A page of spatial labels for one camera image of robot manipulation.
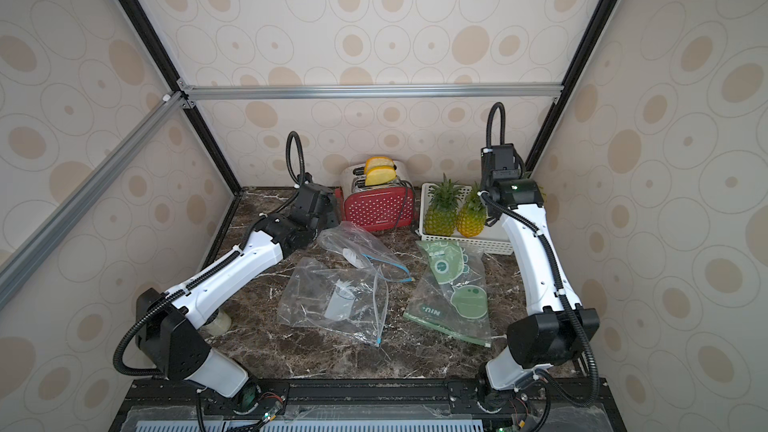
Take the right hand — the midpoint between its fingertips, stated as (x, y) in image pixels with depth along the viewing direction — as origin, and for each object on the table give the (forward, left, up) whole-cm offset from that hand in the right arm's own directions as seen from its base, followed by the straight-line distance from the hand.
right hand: (508, 190), depth 76 cm
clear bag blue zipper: (-5, +38, -22) cm, 45 cm away
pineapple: (+9, +4, -20) cm, 22 cm away
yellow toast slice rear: (+23, +36, -10) cm, 43 cm away
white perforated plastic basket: (+3, -3, -26) cm, 26 cm away
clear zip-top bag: (-18, +42, -30) cm, 55 cm away
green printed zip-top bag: (-14, +12, -30) cm, 35 cm away
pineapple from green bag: (+7, +15, -19) cm, 25 cm away
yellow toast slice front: (+16, +35, -9) cm, 39 cm away
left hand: (-2, +45, -5) cm, 45 cm away
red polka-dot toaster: (+9, +34, -18) cm, 40 cm away
